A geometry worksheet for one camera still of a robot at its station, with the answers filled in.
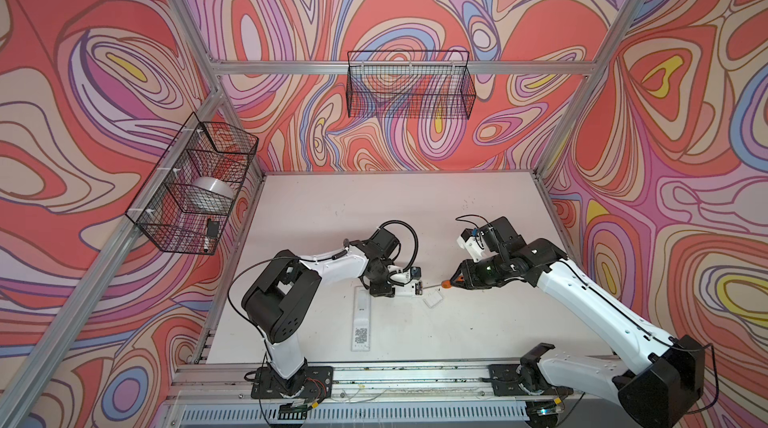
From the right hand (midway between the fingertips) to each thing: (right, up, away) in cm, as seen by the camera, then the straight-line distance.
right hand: (459, 288), depth 75 cm
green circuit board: (-42, -29, -3) cm, 51 cm away
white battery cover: (-5, -7, +12) cm, 15 cm away
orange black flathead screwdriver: (-3, +1, +1) cm, 4 cm away
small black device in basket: (-63, +16, -2) cm, 65 cm away
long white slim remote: (-26, -11, +7) cm, 29 cm away
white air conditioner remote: (-13, -4, +12) cm, 18 cm away
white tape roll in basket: (-61, +25, -6) cm, 67 cm away
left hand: (-17, -2, +16) cm, 23 cm away
